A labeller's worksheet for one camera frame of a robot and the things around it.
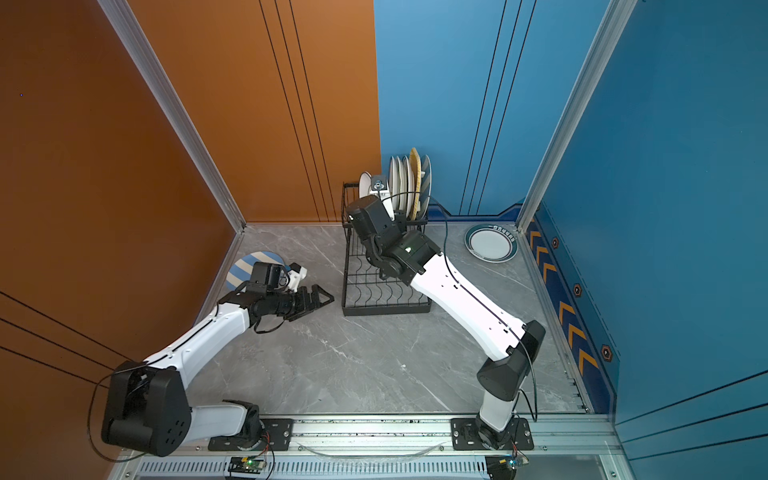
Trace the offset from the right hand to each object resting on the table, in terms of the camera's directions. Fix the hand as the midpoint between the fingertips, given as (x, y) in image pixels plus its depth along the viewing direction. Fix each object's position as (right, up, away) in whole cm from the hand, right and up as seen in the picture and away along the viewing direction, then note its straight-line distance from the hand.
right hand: (384, 212), depth 71 cm
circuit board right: (+28, -60, -1) cm, 66 cm away
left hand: (-17, -23, +14) cm, 32 cm away
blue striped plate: (-53, -16, +35) cm, 65 cm away
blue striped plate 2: (+12, +10, +15) cm, 22 cm away
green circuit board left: (-33, -60, 0) cm, 69 cm away
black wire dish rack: (-8, -23, +28) cm, 37 cm away
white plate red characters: (+6, +7, +10) cm, 14 cm away
